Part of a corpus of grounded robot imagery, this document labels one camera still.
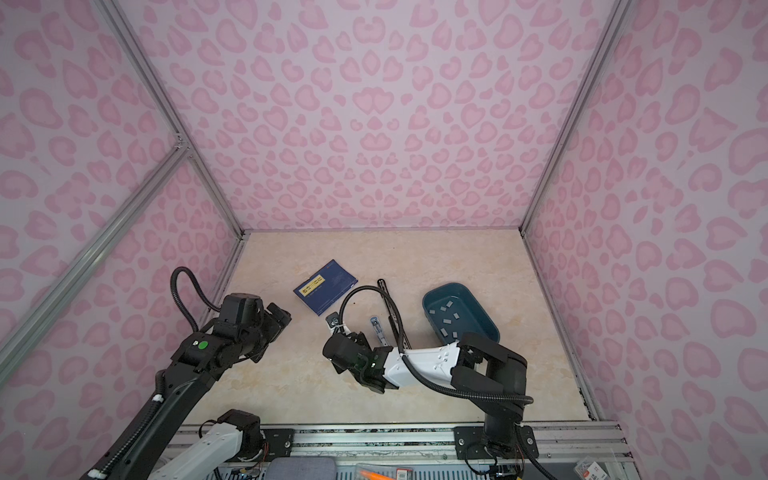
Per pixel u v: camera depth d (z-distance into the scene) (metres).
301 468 0.68
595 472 0.68
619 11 0.69
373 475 0.69
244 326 0.57
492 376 0.47
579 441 0.75
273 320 0.69
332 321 0.71
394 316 0.94
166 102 0.84
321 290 1.03
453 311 0.96
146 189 0.78
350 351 0.61
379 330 0.93
